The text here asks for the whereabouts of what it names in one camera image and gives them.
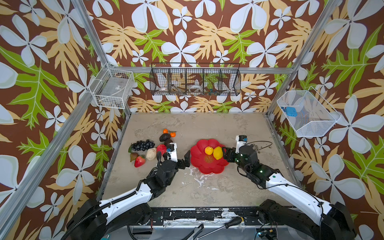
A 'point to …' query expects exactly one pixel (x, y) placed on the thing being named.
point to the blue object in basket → (291, 111)
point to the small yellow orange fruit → (208, 150)
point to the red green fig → (133, 156)
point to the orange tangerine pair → (172, 134)
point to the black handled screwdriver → (234, 221)
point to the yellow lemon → (218, 152)
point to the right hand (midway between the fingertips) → (225, 147)
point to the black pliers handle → (195, 232)
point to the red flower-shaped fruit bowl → (208, 164)
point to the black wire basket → (193, 79)
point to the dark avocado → (164, 136)
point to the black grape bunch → (142, 145)
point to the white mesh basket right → (309, 114)
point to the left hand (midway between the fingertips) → (181, 148)
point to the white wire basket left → (111, 88)
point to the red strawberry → (139, 161)
